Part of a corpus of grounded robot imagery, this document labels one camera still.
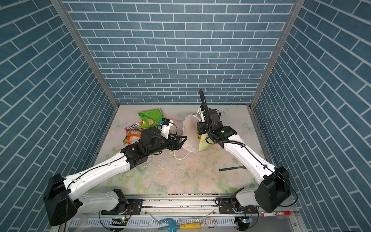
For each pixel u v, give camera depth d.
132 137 0.92
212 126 0.58
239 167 0.88
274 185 0.39
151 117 1.04
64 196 0.38
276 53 0.89
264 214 0.71
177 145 0.64
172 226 0.67
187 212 0.74
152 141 0.56
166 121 0.64
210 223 0.70
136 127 1.02
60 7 0.70
